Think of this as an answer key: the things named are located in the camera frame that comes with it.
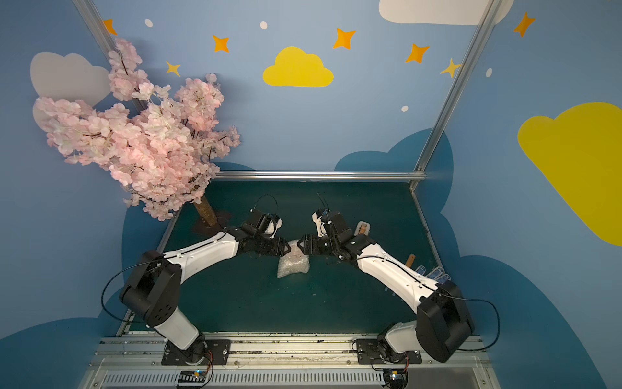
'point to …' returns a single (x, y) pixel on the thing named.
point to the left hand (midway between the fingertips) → (286, 245)
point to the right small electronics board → (395, 378)
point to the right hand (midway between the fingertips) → (310, 241)
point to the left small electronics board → (192, 376)
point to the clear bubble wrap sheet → (294, 262)
